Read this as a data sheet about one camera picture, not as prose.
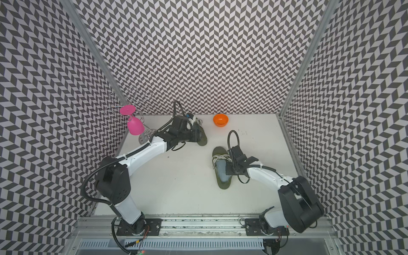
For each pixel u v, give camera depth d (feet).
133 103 2.70
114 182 1.46
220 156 2.77
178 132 2.22
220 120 3.69
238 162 2.22
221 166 2.89
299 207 1.37
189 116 2.59
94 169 2.79
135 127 2.87
